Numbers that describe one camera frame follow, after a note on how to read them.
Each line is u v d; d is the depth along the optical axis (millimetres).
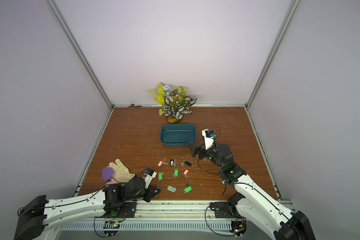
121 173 857
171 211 744
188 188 796
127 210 730
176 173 856
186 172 853
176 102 898
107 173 853
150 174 735
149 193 695
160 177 837
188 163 898
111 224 718
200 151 658
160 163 896
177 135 1009
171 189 793
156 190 761
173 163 896
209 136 632
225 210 727
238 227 696
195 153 669
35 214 469
